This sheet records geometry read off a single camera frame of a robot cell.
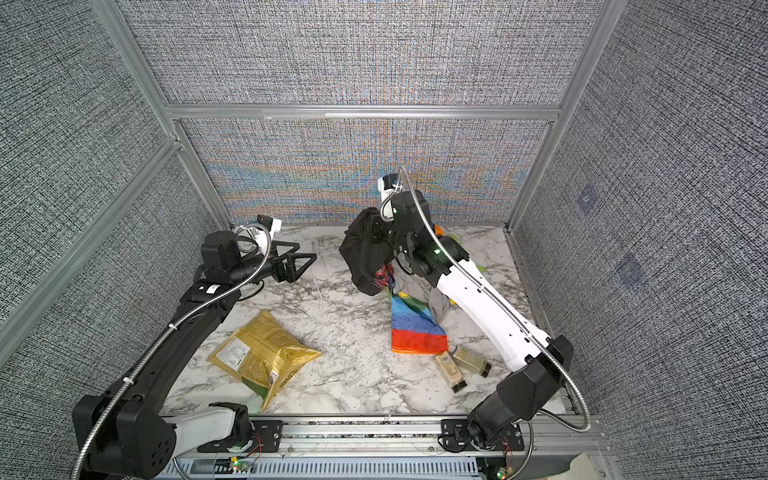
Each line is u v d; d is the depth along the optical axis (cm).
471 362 82
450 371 80
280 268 65
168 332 48
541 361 40
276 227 65
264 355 79
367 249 73
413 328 87
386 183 60
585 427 38
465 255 50
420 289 90
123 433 39
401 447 73
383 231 61
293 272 65
